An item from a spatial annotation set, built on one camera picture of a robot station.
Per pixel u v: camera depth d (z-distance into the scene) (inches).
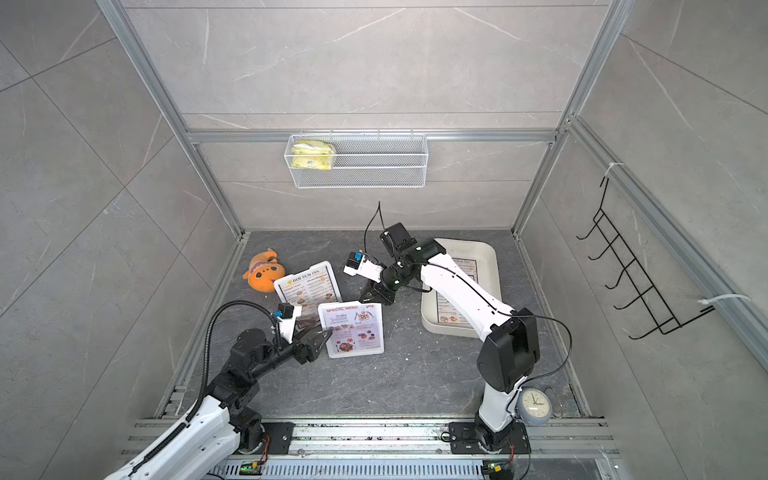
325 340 28.7
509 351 17.7
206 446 22.4
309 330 30.7
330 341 28.8
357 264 26.5
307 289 33.7
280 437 28.8
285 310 26.0
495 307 18.7
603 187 28.7
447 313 37.8
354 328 31.5
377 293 26.1
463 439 28.6
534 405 29.6
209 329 22.9
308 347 26.8
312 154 34.5
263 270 38.4
